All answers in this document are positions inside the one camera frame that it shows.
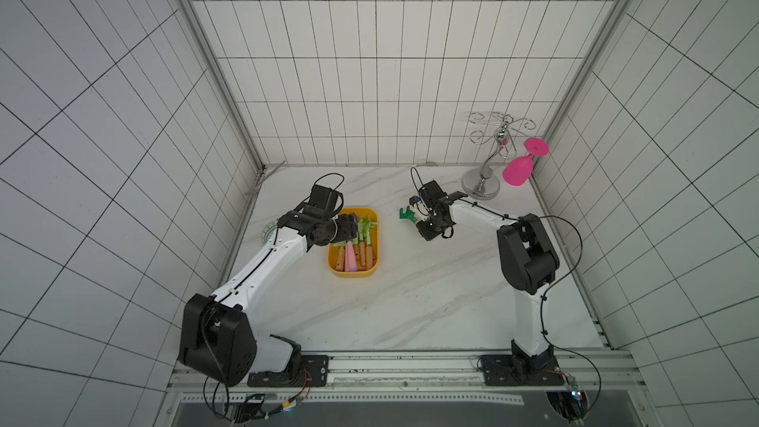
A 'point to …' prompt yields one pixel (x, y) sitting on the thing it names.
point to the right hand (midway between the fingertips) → (417, 231)
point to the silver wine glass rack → (480, 184)
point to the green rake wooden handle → (341, 260)
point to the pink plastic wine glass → (520, 169)
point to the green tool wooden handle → (369, 247)
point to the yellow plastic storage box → (376, 240)
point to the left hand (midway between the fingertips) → (345, 236)
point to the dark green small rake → (407, 214)
